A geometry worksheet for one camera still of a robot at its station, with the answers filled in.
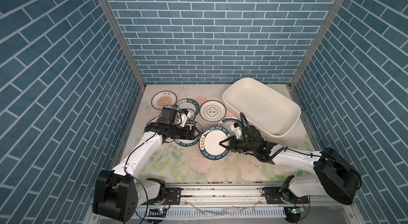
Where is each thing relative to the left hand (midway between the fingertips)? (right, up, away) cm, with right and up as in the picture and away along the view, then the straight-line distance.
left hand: (197, 134), depth 81 cm
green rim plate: (-10, +15, +29) cm, 34 cm away
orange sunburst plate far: (-27, +18, +31) cm, 45 cm away
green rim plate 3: (+6, -5, +1) cm, 8 cm away
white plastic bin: (+48, +8, +24) cm, 54 cm away
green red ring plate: (+17, +4, +18) cm, 25 cm away
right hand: (+12, -5, -1) cm, 13 cm away
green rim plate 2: (-6, -7, +9) cm, 13 cm away
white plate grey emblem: (+8, +10, +25) cm, 28 cm away
